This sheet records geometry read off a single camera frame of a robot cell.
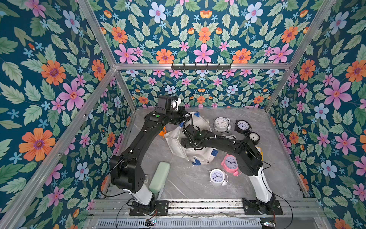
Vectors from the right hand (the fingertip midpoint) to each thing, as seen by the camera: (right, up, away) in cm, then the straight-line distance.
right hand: (191, 140), depth 95 cm
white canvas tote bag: (+5, -9, -7) cm, 13 cm away
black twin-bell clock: (+45, +2, +4) cm, 45 cm away
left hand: (+2, +17, -18) cm, 25 cm away
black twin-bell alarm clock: (+39, +9, +10) cm, 41 cm away
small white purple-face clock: (+16, -20, -13) cm, 29 cm away
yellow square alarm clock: (+45, -7, -4) cm, 46 cm away
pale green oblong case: (-18, -20, -13) cm, 30 cm away
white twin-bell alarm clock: (+23, +10, +10) cm, 27 cm away
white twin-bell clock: (+28, +2, +3) cm, 28 cm away
